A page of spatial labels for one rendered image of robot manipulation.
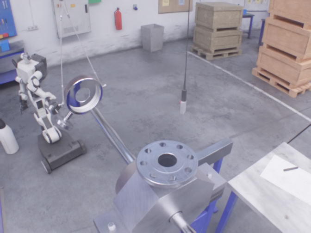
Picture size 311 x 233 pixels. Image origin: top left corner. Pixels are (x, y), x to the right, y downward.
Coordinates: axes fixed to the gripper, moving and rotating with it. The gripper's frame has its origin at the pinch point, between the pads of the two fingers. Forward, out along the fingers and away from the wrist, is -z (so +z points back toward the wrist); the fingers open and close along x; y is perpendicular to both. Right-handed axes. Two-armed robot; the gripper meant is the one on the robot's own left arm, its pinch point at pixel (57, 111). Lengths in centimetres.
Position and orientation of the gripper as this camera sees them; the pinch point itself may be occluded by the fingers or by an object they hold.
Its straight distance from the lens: 237.9
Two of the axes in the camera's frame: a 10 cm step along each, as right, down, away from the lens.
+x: -6.3, 7.8, 0.3
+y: -4.7, -3.5, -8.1
